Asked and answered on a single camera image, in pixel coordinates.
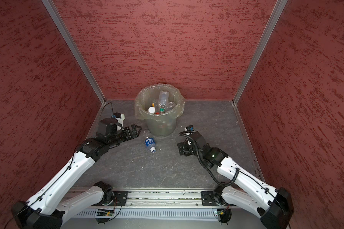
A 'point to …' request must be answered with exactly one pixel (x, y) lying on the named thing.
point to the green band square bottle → (151, 109)
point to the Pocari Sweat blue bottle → (171, 104)
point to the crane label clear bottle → (164, 96)
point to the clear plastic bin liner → (145, 96)
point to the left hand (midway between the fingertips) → (135, 132)
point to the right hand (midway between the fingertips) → (184, 146)
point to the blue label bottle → (150, 143)
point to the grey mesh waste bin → (161, 127)
